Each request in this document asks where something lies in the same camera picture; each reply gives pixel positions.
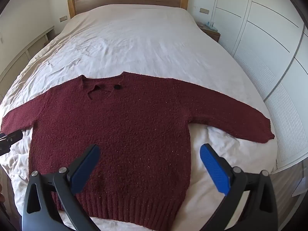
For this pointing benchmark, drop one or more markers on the bed with white sheet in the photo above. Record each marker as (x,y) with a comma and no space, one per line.
(144,41)

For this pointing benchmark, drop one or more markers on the maroon knit sweater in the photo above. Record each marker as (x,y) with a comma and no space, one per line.
(120,125)

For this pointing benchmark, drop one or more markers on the wall switch plate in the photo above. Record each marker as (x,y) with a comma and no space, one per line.
(63,18)
(204,10)

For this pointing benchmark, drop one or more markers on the wooden nightstand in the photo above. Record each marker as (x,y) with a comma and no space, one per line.
(212,35)

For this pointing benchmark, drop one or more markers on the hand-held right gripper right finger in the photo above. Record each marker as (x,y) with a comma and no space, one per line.
(214,168)

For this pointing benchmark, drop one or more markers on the small glass item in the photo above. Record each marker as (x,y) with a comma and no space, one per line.
(210,26)

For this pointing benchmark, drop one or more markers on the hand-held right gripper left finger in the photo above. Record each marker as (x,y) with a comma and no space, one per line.
(86,166)

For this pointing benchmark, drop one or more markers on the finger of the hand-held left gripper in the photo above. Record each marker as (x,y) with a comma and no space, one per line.
(13,136)

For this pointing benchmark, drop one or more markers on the white wardrobe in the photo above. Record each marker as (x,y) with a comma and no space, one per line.
(264,41)

